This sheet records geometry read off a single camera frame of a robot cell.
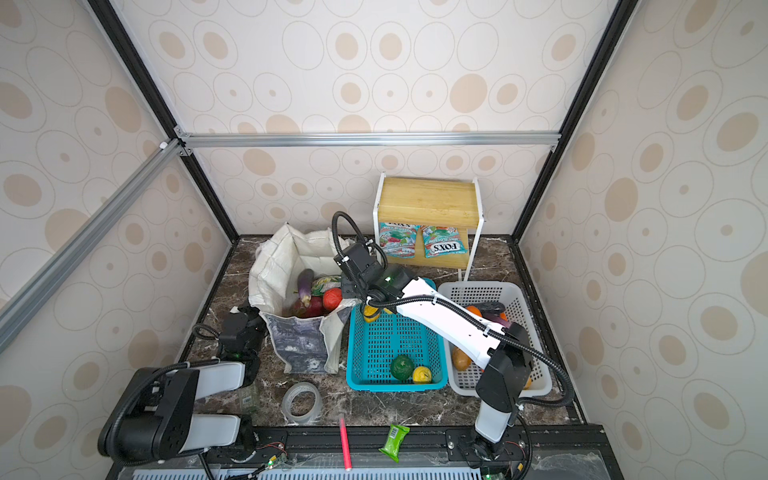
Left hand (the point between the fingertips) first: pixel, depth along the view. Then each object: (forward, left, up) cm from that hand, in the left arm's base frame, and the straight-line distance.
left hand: (277, 276), depth 82 cm
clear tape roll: (-27, -5, -17) cm, 32 cm away
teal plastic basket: (-14, -33, -20) cm, 41 cm away
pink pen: (-38, -21, -19) cm, 47 cm away
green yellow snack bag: (+4, -9, -10) cm, 14 cm away
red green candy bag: (+16, -34, -2) cm, 37 cm away
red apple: (0, -13, -12) cm, 18 cm away
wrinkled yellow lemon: (-2, -25, -16) cm, 29 cm away
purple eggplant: (+6, -4, -12) cm, 14 cm away
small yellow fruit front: (-22, -40, -14) cm, 48 cm away
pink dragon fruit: (-3, -9, -13) cm, 15 cm away
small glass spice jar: (-28, +6, -16) cm, 33 cm away
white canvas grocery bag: (-17, -9, -5) cm, 20 cm away
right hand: (-3, -21, +3) cm, 22 cm away
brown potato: (-18, -51, -15) cm, 56 cm away
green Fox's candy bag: (+16, -47, -3) cm, 50 cm away
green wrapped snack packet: (-36, -33, -18) cm, 52 cm away
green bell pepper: (-20, -35, -15) cm, 43 cm away
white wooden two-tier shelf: (+18, -33, +12) cm, 39 cm away
